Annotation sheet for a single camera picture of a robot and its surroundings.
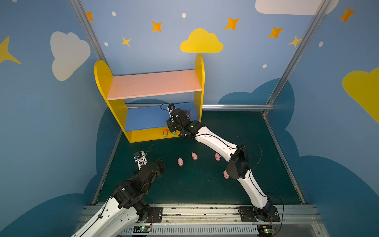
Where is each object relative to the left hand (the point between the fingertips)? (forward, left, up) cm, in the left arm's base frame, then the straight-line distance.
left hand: (160, 163), depth 76 cm
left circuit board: (-28, +7, -15) cm, 32 cm away
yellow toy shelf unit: (+23, +14, +6) cm, 27 cm away
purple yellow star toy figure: (+34, -13, +2) cm, 37 cm away
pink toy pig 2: (+12, -18, -15) cm, 27 cm away
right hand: (+27, -4, +6) cm, 28 cm away
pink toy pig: (+8, -9, -15) cm, 19 cm away
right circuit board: (-26, -54, -16) cm, 62 cm away
